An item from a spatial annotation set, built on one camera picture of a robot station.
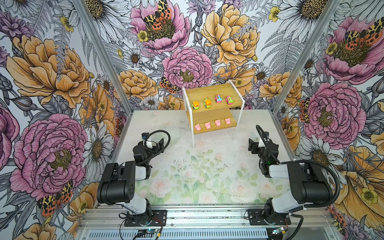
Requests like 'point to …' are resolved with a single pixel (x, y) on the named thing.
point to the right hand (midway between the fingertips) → (255, 142)
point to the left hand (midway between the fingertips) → (156, 142)
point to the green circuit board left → (150, 230)
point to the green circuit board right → (278, 230)
